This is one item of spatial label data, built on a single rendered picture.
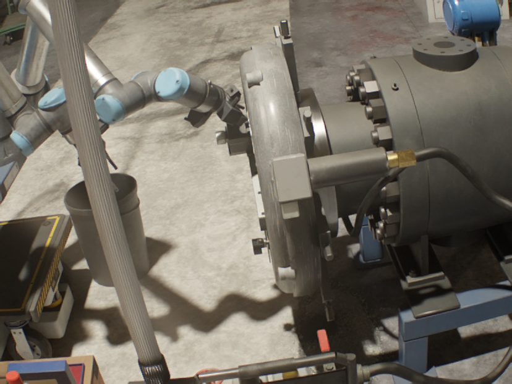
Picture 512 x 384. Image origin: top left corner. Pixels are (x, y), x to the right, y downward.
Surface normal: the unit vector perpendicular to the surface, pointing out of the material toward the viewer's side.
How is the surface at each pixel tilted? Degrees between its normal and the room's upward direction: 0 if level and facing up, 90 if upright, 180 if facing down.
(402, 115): 46
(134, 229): 93
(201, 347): 0
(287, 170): 67
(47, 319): 0
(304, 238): 94
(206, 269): 0
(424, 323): 90
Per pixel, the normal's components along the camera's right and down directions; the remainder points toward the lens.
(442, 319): 0.08, 0.43
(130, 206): 0.88, 0.14
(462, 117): -0.02, -0.21
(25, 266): -0.15, -0.88
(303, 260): 0.11, 0.65
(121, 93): 0.39, -0.54
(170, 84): -0.54, -0.19
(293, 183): 0.03, 0.06
